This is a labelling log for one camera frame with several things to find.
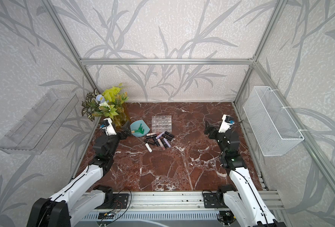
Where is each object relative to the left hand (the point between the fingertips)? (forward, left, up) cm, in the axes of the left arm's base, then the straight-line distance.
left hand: (123, 122), depth 79 cm
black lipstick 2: (0, -16, -22) cm, 27 cm away
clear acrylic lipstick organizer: (+15, -19, -21) cm, 32 cm away
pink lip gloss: (+6, -12, -21) cm, 25 cm away
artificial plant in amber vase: (+16, +13, -1) cm, 21 cm away
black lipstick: (-1, -13, -22) cm, 26 cm away
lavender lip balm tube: (-1, -24, -22) cm, 32 cm away
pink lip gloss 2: (-2, -20, -21) cm, 29 cm away
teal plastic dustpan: (+13, 0, -21) cm, 24 cm away
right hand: (-1, -50, +3) cm, 50 cm away
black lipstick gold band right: (+3, -24, -22) cm, 33 cm away
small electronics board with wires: (-41, +5, -23) cm, 48 cm away
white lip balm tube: (-5, -12, -22) cm, 25 cm away
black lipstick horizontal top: (+4, -12, -22) cm, 26 cm away
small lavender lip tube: (+5, -19, -22) cm, 29 cm away
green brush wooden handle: (+9, -4, -22) cm, 24 cm away
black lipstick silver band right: (+5, -25, -21) cm, 33 cm away
